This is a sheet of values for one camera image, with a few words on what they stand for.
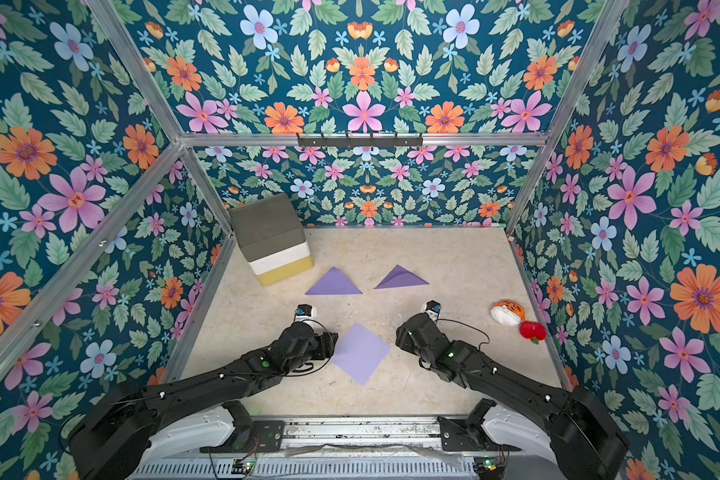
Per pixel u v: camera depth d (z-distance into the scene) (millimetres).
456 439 732
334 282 1016
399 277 973
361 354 904
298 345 647
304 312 753
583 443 396
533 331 888
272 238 882
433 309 751
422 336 628
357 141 933
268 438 733
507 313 887
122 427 407
